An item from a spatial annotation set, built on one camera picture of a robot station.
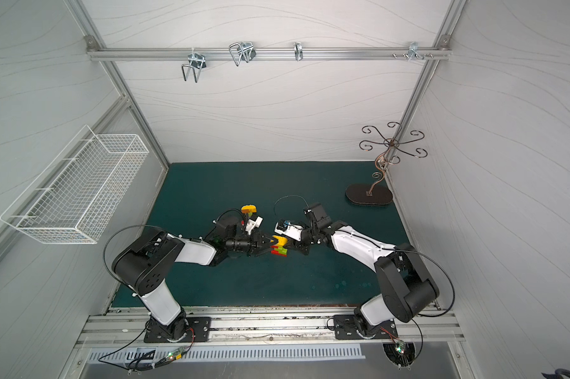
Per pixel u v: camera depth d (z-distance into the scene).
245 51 0.77
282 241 0.84
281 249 0.86
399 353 0.72
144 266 0.48
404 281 0.44
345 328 0.73
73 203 0.68
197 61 0.78
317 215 0.69
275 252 0.87
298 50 0.78
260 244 0.78
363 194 1.08
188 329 0.73
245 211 1.01
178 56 0.81
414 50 0.76
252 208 1.01
